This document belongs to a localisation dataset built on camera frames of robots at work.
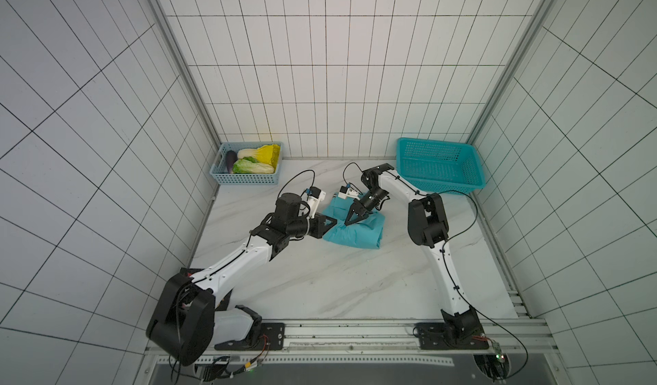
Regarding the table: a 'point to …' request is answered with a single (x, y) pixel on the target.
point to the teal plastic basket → (439, 167)
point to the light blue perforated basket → (219, 168)
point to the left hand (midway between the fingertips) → (332, 225)
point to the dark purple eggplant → (231, 156)
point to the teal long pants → (364, 233)
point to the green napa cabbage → (250, 165)
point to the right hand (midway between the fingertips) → (342, 223)
